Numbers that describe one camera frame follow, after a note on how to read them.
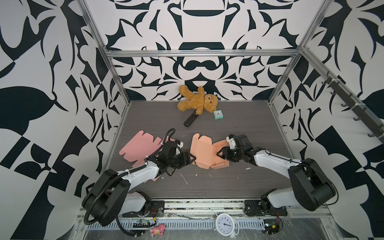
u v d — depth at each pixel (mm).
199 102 1113
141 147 991
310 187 435
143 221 706
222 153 816
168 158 674
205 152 878
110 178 442
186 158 759
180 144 827
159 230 668
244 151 707
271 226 711
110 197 415
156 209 738
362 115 549
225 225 680
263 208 671
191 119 1077
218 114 1104
